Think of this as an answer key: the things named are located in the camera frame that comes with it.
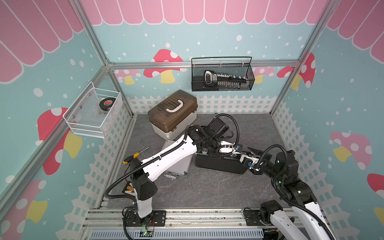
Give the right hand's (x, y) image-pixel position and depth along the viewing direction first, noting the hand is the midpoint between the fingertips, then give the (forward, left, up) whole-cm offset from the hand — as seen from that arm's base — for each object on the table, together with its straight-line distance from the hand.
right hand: (249, 150), depth 71 cm
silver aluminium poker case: (0, +36, -22) cm, 42 cm away
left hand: (+1, +13, -1) cm, 13 cm away
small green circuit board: (-30, +51, -26) cm, 65 cm away
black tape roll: (+24, +73, +10) cm, 78 cm away
